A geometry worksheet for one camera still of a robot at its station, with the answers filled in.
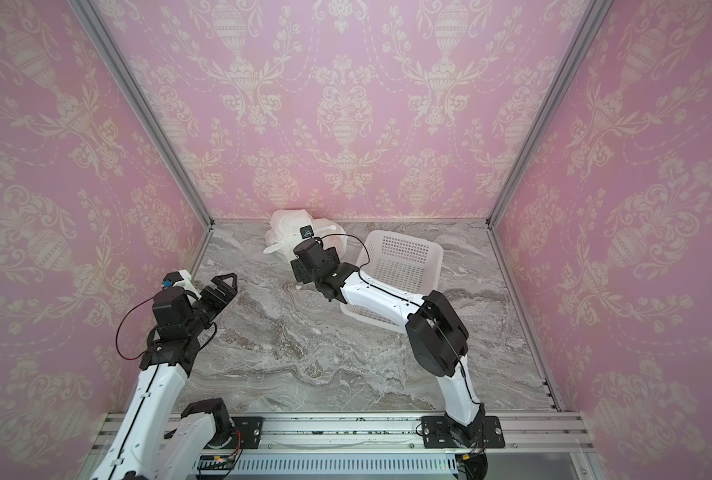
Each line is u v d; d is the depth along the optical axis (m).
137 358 0.56
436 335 0.49
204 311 0.67
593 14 0.69
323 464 0.78
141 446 0.43
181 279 0.70
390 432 0.76
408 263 1.07
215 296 0.70
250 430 0.75
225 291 0.71
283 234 0.98
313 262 0.66
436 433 0.73
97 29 0.72
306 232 0.75
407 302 0.52
